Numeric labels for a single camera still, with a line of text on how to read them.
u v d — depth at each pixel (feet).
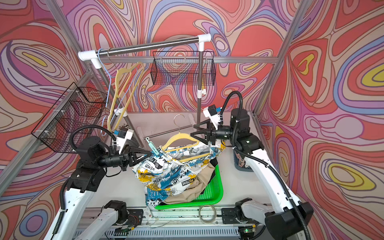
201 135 1.85
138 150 1.82
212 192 2.69
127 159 1.65
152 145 1.80
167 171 2.05
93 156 1.53
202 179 2.47
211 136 1.77
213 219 2.41
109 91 1.77
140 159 1.83
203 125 2.03
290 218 1.20
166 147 1.89
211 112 1.74
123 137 1.69
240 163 2.98
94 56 1.57
